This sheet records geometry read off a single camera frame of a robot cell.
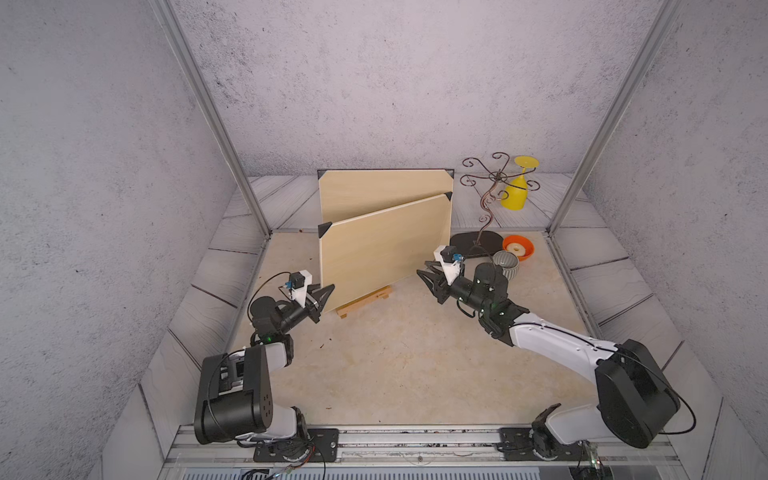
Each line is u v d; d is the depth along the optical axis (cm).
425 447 74
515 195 101
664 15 70
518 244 112
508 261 108
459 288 71
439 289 70
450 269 68
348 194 107
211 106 86
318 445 74
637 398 42
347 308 93
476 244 115
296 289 71
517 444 73
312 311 74
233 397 45
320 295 80
